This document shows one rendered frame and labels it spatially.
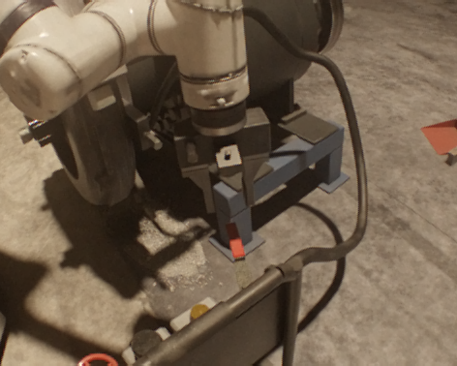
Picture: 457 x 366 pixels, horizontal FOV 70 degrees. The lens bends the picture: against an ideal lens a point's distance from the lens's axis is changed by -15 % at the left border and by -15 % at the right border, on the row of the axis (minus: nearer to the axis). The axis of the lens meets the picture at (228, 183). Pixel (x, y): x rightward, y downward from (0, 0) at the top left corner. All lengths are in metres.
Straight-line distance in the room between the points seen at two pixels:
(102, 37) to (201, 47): 0.11
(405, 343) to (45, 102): 1.04
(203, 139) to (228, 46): 0.14
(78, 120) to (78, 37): 0.43
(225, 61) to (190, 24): 0.06
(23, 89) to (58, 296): 1.04
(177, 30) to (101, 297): 1.00
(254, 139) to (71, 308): 0.94
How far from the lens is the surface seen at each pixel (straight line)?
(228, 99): 0.47
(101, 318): 1.24
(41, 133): 0.97
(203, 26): 0.43
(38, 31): 0.40
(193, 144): 0.50
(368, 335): 1.12
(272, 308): 0.61
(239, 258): 0.64
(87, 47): 0.40
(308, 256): 0.69
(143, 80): 1.07
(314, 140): 1.31
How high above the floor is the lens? 0.97
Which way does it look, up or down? 39 degrees down
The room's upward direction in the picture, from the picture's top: 7 degrees counter-clockwise
